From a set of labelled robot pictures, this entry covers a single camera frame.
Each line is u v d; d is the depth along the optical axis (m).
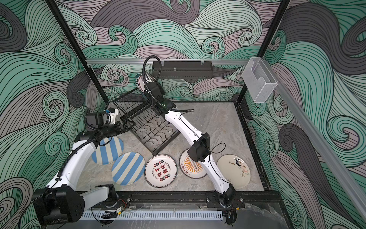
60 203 0.39
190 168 0.84
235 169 0.85
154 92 0.60
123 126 0.69
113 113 0.71
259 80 0.79
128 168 0.84
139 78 0.90
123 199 0.73
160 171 0.83
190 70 0.95
